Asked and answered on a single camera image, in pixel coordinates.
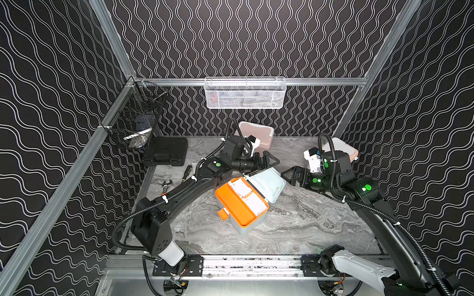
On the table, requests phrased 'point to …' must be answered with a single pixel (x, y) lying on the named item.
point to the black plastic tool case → (166, 150)
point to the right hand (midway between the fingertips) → (290, 175)
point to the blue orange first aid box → (267, 185)
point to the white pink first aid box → (340, 145)
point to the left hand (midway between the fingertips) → (274, 161)
